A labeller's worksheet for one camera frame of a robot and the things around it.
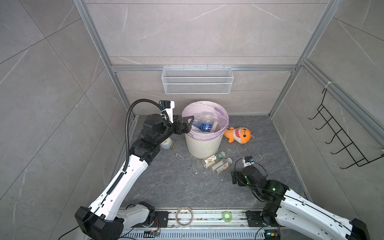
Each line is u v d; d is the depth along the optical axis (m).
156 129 0.50
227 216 0.75
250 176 0.59
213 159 0.90
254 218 0.74
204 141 0.77
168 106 0.56
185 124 0.58
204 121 0.95
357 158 0.60
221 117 0.86
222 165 0.88
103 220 0.37
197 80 1.01
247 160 0.70
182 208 0.76
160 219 0.73
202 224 0.73
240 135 0.98
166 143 0.98
